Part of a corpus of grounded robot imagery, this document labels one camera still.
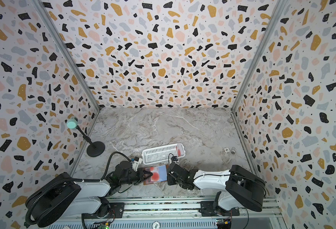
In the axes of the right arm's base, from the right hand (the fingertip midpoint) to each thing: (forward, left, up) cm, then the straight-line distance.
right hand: (166, 176), depth 83 cm
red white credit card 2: (+17, -8, +1) cm, 19 cm away
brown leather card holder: (+2, +4, -1) cm, 5 cm away
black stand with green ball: (+18, +48, -1) cm, 52 cm away
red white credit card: (0, +7, -1) cm, 7 cm away
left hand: (0, +6, +3) cm, 7 cm away
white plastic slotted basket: (+15, +4, -2) cm, 16 cm away
